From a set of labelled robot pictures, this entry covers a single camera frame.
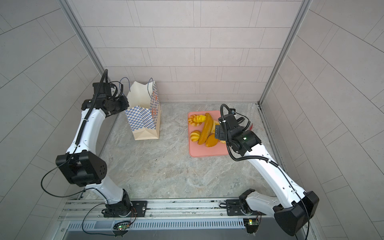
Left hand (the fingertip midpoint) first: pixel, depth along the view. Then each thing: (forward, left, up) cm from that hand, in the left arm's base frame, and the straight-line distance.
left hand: (131, 100), depth 81 cm
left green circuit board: (-55, -4, -22) cm, 59 cm away
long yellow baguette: (-6, -43, -19) cm, 47 cm away
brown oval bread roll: (-12, -45, -24) cm, 52 cm away
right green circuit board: (-54, -62, -26) cm, 86 cm away
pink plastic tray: (-17, -36, -27) cm, 48 cm away
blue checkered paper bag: (-6, -8, -3) cm, 10 cm away
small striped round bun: (-9, -34, -22) cm, 42 cm away
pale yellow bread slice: (-2, -48, -18) cm, 51 cm away
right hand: (-16, -51, -5) cm, 53 cm away
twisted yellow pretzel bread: (+3, -36, -22) cm, 42 cm away
